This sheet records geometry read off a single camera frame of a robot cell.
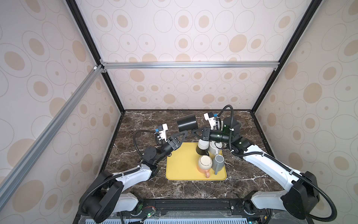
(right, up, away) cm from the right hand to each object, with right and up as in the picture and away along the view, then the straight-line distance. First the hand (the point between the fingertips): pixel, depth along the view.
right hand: (192, 133), depth 69 cm
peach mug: (+8, -18, +12) cm, 23 cm away
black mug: (-3, +5, -1) cm, 6 cm away
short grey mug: (+16, -18, +11) cm, 27 cm away
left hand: (-2, -1, -5) cm, 5 cm away
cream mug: (+16, -10, +20) cm, 27 cm away
